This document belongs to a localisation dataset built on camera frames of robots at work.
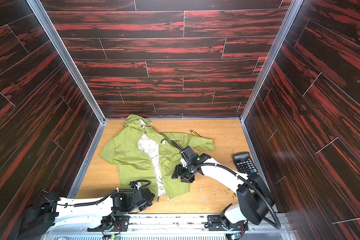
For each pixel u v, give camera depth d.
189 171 0.63
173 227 0.74
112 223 0.66
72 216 0.47
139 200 0.61
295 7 0.66
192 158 0.66
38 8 0.67
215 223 0.73
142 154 0.99
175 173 0.73
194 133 1.10
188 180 0.73
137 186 0.63
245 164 0.93
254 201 0.42
